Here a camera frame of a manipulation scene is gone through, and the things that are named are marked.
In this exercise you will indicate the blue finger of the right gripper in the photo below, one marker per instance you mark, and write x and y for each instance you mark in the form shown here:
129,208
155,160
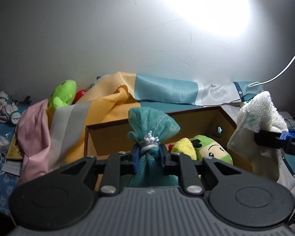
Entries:
287,136

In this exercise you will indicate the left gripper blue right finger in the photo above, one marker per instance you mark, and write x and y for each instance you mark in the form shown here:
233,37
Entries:
163,153

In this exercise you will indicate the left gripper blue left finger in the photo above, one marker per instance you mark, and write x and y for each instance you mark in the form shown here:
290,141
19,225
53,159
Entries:
136,155

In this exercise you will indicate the white fluffy towel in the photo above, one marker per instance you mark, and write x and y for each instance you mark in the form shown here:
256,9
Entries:
257,115

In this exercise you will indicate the green cow plush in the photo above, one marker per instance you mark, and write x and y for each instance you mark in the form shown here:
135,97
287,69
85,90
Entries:
207,147

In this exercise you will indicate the red small plush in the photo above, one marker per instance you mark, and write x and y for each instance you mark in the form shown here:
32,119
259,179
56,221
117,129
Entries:
79,95

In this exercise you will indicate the yellow fluffy towel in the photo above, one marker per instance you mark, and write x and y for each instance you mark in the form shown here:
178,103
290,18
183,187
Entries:
184,146

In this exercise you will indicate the brown cardboard box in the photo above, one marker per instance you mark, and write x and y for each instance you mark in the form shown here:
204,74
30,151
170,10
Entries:
212,126

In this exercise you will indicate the multicolour striped bed sheet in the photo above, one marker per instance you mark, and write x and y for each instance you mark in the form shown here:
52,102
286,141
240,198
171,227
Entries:
112,97

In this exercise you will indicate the green frog plush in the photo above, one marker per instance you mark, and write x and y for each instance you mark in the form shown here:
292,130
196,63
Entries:
64,94

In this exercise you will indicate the pink cloth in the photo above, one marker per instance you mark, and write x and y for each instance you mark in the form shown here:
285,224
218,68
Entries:
33,137

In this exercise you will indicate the yellow book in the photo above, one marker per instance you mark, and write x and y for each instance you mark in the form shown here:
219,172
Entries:
14,152

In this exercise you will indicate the white gloves pair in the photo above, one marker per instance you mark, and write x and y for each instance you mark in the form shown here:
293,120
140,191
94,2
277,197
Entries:
9,113

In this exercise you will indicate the blue flower patterned towel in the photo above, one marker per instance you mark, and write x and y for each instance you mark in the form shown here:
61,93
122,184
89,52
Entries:
7,181

